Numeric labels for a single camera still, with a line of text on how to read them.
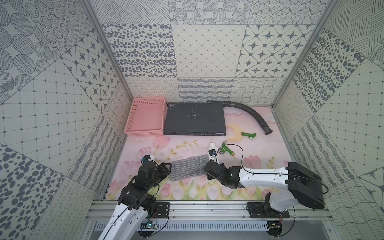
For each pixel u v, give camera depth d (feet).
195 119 3.52
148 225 2.30
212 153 2.42
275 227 2.35
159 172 2.25
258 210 2.30
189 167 2.88
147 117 3.85
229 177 1.97
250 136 3.32
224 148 3.07
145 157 2.35
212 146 3.13
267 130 3.35
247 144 3.32
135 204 1.68
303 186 1.38
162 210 2.41
